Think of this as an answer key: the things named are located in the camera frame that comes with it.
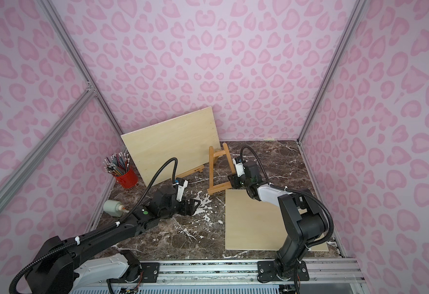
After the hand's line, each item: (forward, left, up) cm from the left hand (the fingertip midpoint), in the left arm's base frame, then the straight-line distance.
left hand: (195, 200), depth 82 cm
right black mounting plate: (-26, -30, -11) cm, 41 cm away
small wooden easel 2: (+22, 0, -7) cm, 23 cm away
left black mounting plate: (-26, +17, -10) cm, 32 cm away
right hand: (+16, -18, -4) cm, 25 cm away
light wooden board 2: (+29, +3, +9) cm, 30 cm away
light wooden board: (-7, -26, -12) cm, 30 cm away
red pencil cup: (+16, +37, -8) cm, 41 cm away
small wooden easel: (+17, -8, +8) cm, 21 cm away
